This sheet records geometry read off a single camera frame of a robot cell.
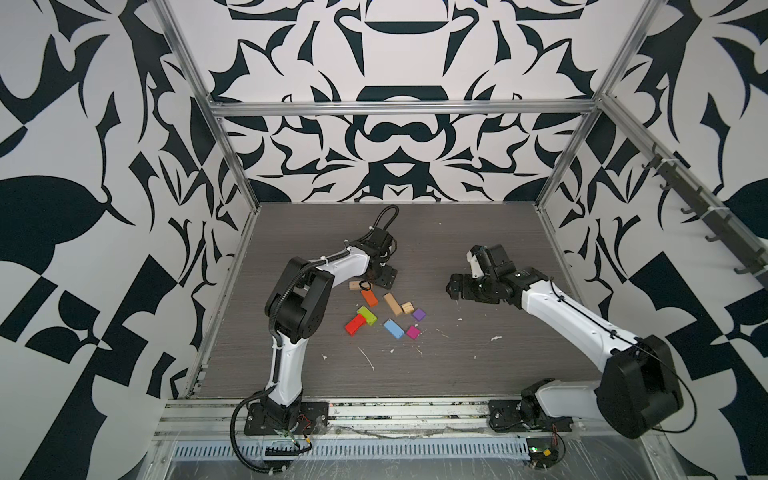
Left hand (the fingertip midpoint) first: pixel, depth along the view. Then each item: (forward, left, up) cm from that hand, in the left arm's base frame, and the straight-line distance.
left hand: (382, 271), depth 99 cm
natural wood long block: (-11, -3, -2) cm, 11 cm away
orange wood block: (-9, +4, -1) cm, 10 cm away
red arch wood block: (-18, +8, 0) cm, 20 cm away
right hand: (-12, -22, +9) cm, 26 cm away
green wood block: (-14, +5, -2) cm, 15 cm away
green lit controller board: (-49, -37, -3) cm, 61 cm away
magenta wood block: (-20, -9, -2) cm, 22 cm away
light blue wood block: (-19, -3, -2) cm, 19 cm away
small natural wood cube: (-12, -7, -1) cm, 14 cm away
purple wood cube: (-15, -11, -2) cm, 18 cm away
